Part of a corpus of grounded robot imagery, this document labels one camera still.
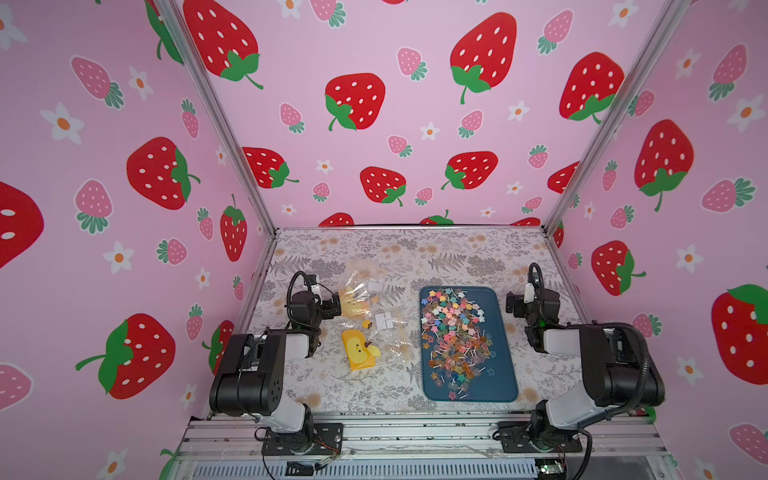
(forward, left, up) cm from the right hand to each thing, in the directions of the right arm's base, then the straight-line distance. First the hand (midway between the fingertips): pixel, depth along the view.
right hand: (525, 291), depth 95 cm
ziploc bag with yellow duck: (-17, +47, -7) cm, 51 cm away
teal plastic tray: (-27, +11, -7) cm, 30 cm away
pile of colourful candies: (-15, +24, -5) cm, 28 cm away
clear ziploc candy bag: (-2, +54, -5) cm, 55 cm away
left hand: (-6, +65, 0) cm, 65 cm away
